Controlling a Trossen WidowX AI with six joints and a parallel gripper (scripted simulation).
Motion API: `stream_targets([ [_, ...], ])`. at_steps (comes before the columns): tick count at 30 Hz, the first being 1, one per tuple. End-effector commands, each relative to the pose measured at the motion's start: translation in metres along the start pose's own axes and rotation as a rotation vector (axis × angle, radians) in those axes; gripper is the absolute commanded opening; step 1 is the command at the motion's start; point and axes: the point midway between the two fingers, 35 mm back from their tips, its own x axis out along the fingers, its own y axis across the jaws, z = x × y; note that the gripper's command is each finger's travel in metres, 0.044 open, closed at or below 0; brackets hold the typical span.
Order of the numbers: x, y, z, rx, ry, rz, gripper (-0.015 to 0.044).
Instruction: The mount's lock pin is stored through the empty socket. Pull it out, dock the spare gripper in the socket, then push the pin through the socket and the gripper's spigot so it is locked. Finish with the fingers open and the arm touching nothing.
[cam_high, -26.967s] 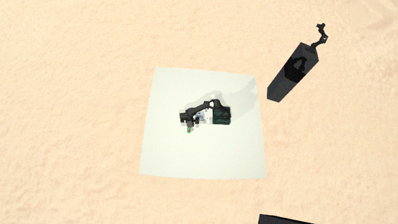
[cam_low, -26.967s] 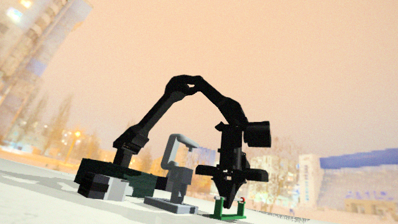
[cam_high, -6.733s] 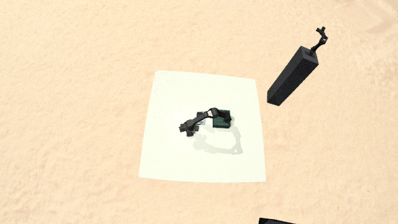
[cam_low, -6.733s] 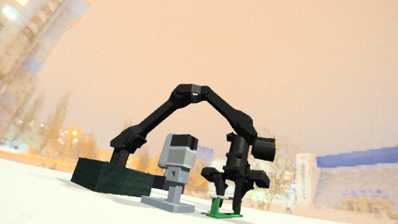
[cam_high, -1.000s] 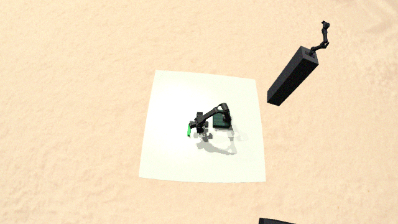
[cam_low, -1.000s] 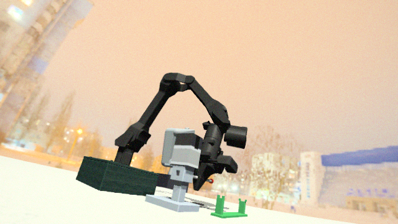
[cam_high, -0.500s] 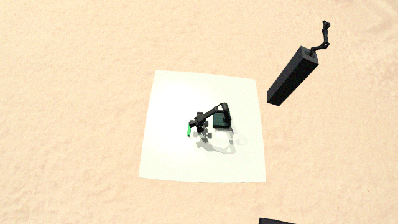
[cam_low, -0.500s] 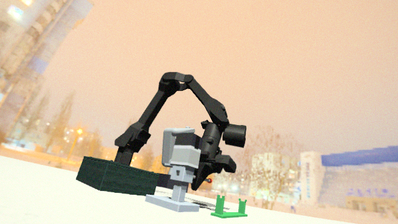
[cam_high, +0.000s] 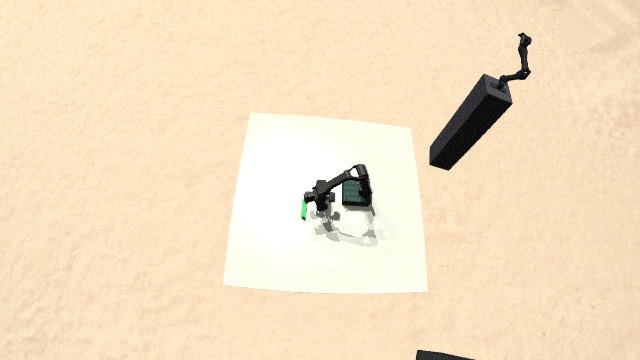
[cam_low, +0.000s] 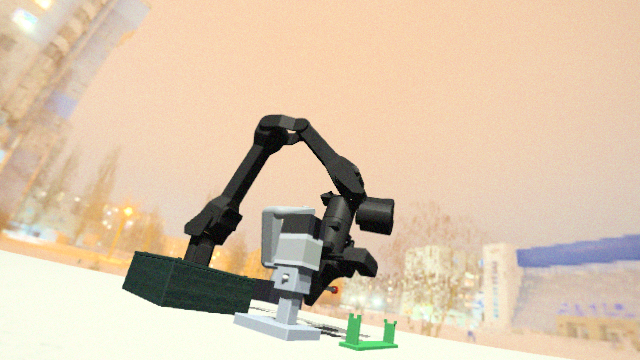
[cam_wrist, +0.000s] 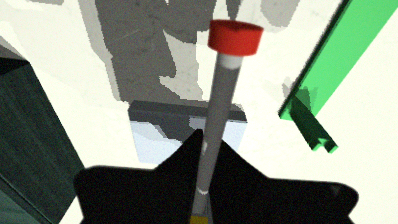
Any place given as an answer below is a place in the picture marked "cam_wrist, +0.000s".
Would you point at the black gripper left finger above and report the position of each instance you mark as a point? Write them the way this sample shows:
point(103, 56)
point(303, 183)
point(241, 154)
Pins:
point(168, 189)

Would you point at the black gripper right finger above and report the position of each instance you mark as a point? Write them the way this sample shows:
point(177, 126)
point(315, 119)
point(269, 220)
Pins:
point(239, 192)

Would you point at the grey pin with red cap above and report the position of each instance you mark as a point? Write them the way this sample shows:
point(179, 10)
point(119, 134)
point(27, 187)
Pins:
point(232, 40)

